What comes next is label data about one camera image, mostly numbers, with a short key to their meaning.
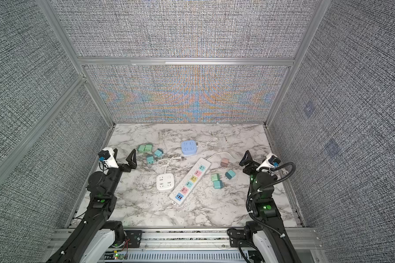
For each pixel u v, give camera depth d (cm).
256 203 57
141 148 104
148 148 104
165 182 88
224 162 98
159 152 102
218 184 89
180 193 84
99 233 55
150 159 100
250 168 66
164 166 96
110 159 64
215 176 91
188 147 103
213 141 110
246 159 68
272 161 61
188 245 73
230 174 92
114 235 63
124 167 67
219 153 103
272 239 49
